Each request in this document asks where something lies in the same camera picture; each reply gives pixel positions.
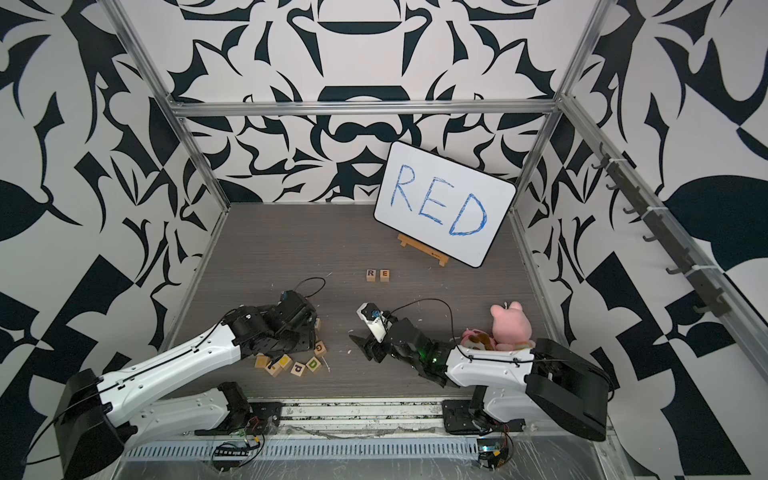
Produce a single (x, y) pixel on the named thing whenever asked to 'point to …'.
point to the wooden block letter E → (384, 275)
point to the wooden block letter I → (274, 368)
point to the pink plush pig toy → (512, 328)
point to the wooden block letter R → (371, 275)
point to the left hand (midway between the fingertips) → (307, 334)
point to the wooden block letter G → (320, 348)
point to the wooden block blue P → (297, 369)
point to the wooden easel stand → (430, 252)
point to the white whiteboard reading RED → (453, 208)
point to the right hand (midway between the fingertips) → (360, 322)
